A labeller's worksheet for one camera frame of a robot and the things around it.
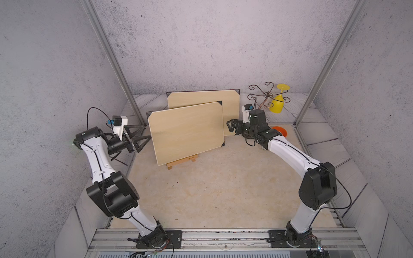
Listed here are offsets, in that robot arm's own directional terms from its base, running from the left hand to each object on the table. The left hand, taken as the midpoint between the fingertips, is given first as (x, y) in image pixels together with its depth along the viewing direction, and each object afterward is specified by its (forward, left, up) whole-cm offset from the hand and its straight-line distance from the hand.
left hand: (147, 132), depth 71 cm
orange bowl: (+26, -78, -30) cm, 88 cm away
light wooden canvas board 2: (+15, -10, -17) cm, 25 cm away
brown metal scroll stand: (+29, -62, -7) cm, 68 cm away
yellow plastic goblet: (+30, -69, -11) cm, 76 cm away
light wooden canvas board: (+34, -40, -7) cm, 53 cm away
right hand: (+13, -40, -7) cm, 42 cm away
